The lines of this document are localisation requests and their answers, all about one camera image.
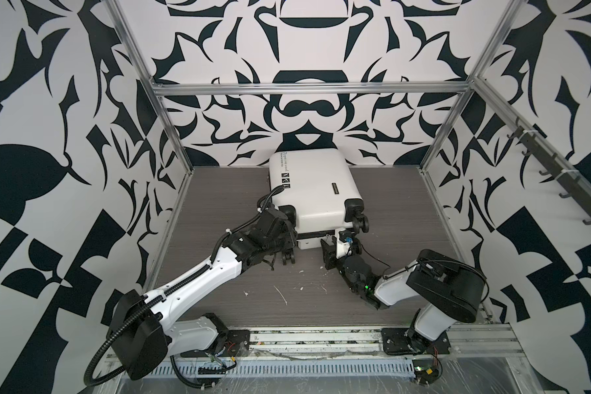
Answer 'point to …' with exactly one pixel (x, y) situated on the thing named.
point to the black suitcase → (319, 185)
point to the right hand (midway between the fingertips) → (328, 238)
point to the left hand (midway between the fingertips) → (296, 230)
